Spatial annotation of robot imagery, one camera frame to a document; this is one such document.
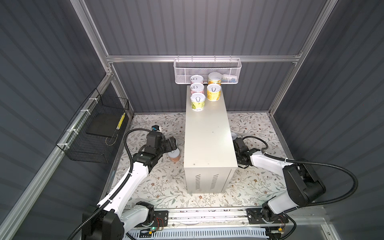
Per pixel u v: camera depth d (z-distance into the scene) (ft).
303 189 1.46
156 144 2.04
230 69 2.71
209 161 1.81
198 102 2.32
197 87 2.53
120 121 2.59
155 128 2.33
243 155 2.24
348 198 1.44
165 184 2.78
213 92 2.47
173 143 2.42
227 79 2.97
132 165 1.70
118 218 1.33
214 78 2.60
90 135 2.36
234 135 3.29
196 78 2.70
